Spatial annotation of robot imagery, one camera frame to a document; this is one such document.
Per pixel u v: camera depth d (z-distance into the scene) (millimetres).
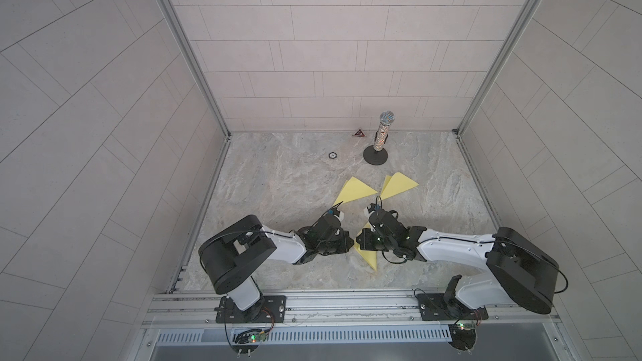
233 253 450
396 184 963
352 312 710
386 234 653
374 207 787
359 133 1159
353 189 950
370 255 785
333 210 811
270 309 702
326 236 680
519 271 418
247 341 654
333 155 1084
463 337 680
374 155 1078
